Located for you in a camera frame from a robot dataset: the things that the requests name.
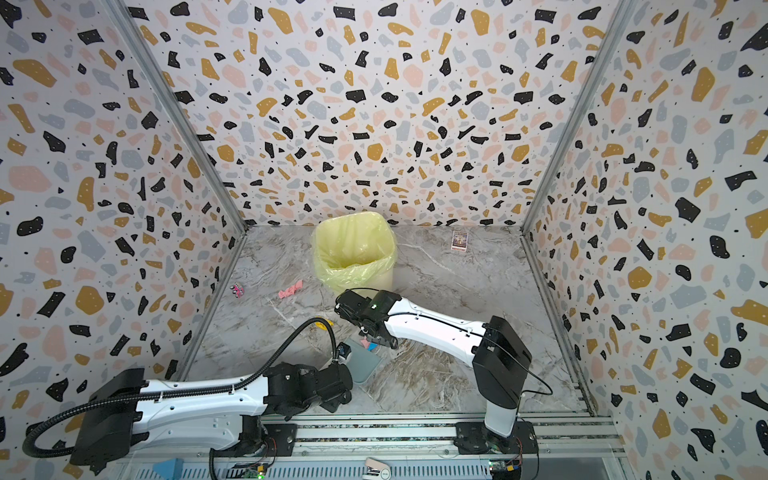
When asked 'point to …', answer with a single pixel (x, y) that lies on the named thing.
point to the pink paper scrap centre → (365, 343)
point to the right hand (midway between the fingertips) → (383, 316)
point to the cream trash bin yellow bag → (355, 252)
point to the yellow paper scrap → (320, 325)
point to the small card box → (459, 241)
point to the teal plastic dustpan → (363, 363)
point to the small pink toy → (238, 292)
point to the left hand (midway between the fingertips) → (344, 386)
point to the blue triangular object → (171, 469)
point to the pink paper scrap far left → (291, 290)
